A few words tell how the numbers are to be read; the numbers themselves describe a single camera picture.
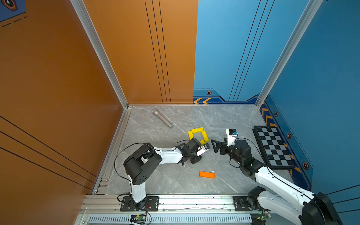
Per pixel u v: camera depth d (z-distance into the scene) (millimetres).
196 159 809
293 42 820
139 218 713
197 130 1027
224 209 726
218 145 718
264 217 696
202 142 966
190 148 715
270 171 543
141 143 514
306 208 405
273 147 916
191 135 996
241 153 611
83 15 721
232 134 696
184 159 677
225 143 711
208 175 828
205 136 996
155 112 1120
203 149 796
